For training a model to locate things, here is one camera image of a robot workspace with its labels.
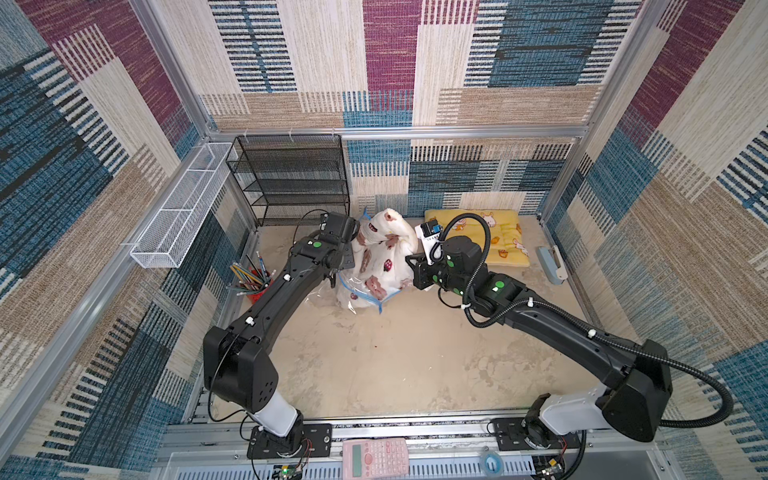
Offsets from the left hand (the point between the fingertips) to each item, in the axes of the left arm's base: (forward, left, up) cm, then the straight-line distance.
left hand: (340, 256), depth 85 cm
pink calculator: (-45, -10, -19) cm, 50 cm away
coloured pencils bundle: (0, +28, -9) cm, 29 cm away
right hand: (-7, -20, +6) cm, 21 cm away
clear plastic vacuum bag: (+2, +8, -18) cm, 20 cm away
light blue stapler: (+9, -69, -16) cm, 72 cm away
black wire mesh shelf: (+37, +20, 0) cm, 42 cm away
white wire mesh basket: (-3, +39, +13) cm, 41 cm away
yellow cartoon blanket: (+17, -57, -17) cm, 62 cm away
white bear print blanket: (-1, -13, +3) cm, 13 cm away
